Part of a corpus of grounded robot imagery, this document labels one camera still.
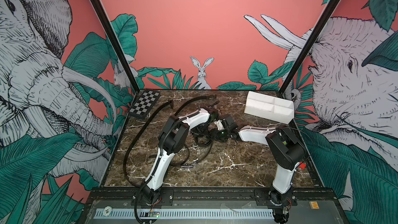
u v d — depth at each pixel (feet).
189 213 2.31
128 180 2.57
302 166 2.75
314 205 2.35
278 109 3.43
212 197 2.46
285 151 1.61
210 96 3.74
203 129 2.72
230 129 2.48
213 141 3.03
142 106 3.50
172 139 1.87
